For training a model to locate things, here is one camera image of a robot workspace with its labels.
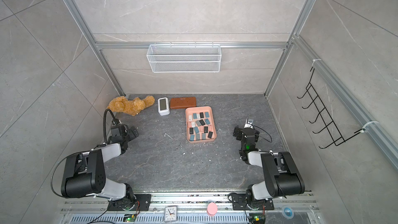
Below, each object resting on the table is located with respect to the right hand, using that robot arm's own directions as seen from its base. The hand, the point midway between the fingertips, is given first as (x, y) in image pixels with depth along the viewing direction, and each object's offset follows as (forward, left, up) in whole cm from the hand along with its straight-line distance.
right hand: (247, 127), depth 93 cm
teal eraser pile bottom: (+3, +32, -7) cm, 33 cm away
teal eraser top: (+15, +33, -7) cm, 37 cm away
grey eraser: (+8, +30, -6) cm, 32 cm away
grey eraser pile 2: (-1, +27, -8) cm, 28 cm away
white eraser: (+13, +36, -7) cm, 39 cm away
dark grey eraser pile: (-1, +23, -7) cm, 24 cm away
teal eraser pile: (+9, +24, -6) cm, 27 cm away
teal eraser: (+15, +24, -6) cm, 29 cm away
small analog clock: (-43, +43, -5) cm, 61 cm away
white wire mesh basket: (+40, +39, +23) cm, 60 cm away
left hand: (0, +73, -1) cm, 73 cm away
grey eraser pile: (-2, +31, -7) cm, 32 cm away
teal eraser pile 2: (-3, +34, -7) cm, 35 cm away
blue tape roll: (-43, -12, -8) cm, 45 cm away
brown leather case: (+26, +42, -5) cm, 50 cm away
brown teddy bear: (+12, +70, +7) cm, 72 cm away
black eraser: (+15, +28, -6) cm, 32 cm away
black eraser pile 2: (+3, +25, -8) cm, 27 cm away
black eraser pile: (+2, +35, -6) cm, 36 cm away
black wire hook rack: (-17, -25, +24) cm, 39 cm away
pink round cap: (-42, +24, +2) cm, 48 cm away
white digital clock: (+20, +55, -3) cm, 59 cm away
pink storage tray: (+5, +29, -6) cm, 30 cm away
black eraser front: (+8, +27, -6) cm, 29 cm away
